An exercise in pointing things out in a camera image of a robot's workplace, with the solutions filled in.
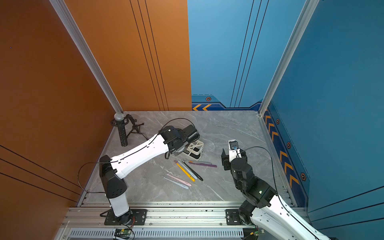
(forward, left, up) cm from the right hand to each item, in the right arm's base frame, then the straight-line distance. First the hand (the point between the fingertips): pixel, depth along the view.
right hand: (229, 148), depth 72 cm
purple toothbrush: (+3, +12, -23) cm, 27 cm away
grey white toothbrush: (-2, +22, -23) cm, 32 cm away
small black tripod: (+26, +58, -16) cm, 65 cm away
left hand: (+7, +27, -3) cm, 28 cm away
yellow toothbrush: (-3, +23, -23) cm, 32 cm away
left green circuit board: (-31, +52, -25) cm, 65 cm away
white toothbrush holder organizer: (+7, +18, -12) cm, 23 cm away
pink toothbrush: (-7, +26, -23) cm, 35 cm away
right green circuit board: (-31, -12, -24) cm, 41 cm away
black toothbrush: (-1, +19, -24) cm, 30 cm away
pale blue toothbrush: (-9, +27, -24) cm, 37 cm away
